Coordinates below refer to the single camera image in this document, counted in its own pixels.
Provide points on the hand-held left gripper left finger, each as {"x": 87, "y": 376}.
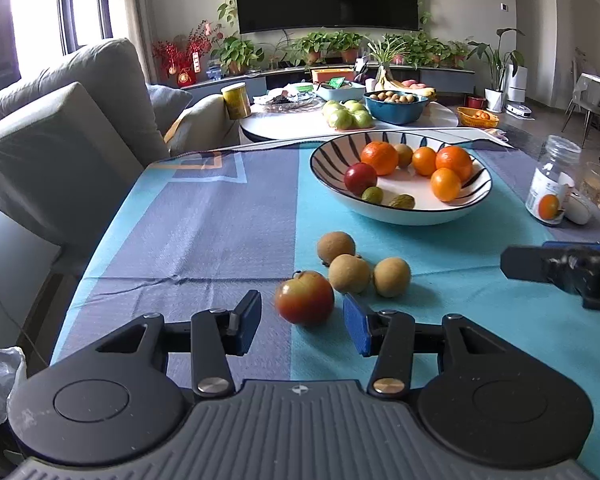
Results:
{"x": 250, "y": 322}

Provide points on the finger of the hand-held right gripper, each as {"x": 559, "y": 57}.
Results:
{"x": 572, "y": 245}
{"x": 522, "y": 262}

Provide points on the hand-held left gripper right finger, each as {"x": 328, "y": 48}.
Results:
{"x": 357, "y": 325}

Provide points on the brown kiwi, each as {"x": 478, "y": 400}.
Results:
{"x": 335, "y": 246}
{"x": 391, "y": 277}
{"x": 404, "y": 155}
{"x": 402, "y": 202}
{"x": 349, "y": 273}

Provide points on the red apple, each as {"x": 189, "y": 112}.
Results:
{"x": 360, "y": 178}
{"x": 304, "y": 297}

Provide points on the white blue-striped bowl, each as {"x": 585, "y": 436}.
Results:
{"x": 430, "y": 210}

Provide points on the small green kiwi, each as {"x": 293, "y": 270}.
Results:
{"x": 372, "y": 195}

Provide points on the pile of small brown fruits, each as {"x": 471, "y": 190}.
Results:
{"x": 395, "y": 96}

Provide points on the white egg-shaped case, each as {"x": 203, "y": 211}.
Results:
{"x": 579, "y": 209}

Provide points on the clear jar with orange label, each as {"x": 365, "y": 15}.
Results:
{"x": 550, "y": 185}

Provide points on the clear glass cup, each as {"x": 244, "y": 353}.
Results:
{"x": 599, "y": 185}

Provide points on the blue patterned tablecloth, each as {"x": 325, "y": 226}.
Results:
{"x": 205, "y": 240}

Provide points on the dark round coffee table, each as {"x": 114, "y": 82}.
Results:
{"x": 522, "y": 137}

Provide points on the purple snack dish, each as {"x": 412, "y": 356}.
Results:
{"x": 497, "y": 134}

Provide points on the dining chair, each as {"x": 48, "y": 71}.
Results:
{"x": 582, "y": 102}

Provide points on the orange basket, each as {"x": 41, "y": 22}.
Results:
{"x": 477, "y": 117}

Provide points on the small red pot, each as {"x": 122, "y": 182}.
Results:
{"x": 476, "y": 102}

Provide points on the grey television cabinet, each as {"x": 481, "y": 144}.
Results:
{"x": 450, "y": 80}

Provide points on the blue bowl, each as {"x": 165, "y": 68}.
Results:
{"x": 395, "y": 112}

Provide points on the tall plant in white pot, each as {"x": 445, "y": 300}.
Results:
{"x": 497, "y": 60}

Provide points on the beige cushion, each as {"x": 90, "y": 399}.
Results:
{"x": 200, "y": 127}

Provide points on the white round coffee table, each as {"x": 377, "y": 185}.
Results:
{"x": 290, "y": 125}

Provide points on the green apple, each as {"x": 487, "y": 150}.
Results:
{"x": 353, "y": 106}
{"x": 362, "y": 119}
{"x": 332, "y": 107}
{"x": 341, "y": 119}

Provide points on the bunch of bananas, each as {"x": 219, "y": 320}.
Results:
{"x": 405, "y": 87}

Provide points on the potted green plant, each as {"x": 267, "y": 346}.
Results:
{"x": 348, "y": 44}
{"x": 422, "y": 49}
{"x": 237, "y": 52}
{"x": 312, "y": 46}
{"x": 458, "y": 51}

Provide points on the yellow can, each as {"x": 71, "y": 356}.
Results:
{"x": 236, "y": 101}

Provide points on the blue-grey cushion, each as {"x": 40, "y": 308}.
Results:
{"x": 167, "y": 107}

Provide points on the light blue dish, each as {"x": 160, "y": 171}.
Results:
{"x": 342, "y": 92}

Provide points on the spider plant in vase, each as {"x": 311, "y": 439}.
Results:
{"x": 384, "y": 55}

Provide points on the orange box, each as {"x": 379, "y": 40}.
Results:
{"x": 330, "y": 75}

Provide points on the grey sofa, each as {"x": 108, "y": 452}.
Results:
{"x": 55, "y": 160}

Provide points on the clear plastic bag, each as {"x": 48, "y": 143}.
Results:
{"x": 0, "y": 390}

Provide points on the red decorative branches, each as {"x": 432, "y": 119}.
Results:
{"x": 185, "y": 55}

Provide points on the light curtain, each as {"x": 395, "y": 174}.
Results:
{"x": 130, "y": 15}

